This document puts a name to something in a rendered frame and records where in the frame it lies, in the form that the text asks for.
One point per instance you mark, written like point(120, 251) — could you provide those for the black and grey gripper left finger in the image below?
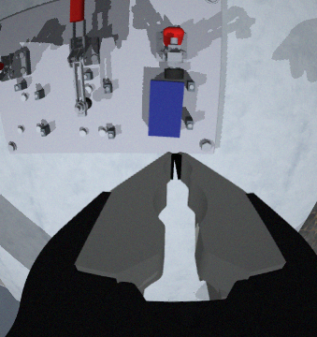
point(117, 237)

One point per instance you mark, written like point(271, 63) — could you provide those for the blue rectangular plate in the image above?
point(166, 99)

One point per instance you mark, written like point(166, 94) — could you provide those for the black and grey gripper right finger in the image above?
point(241, 237)

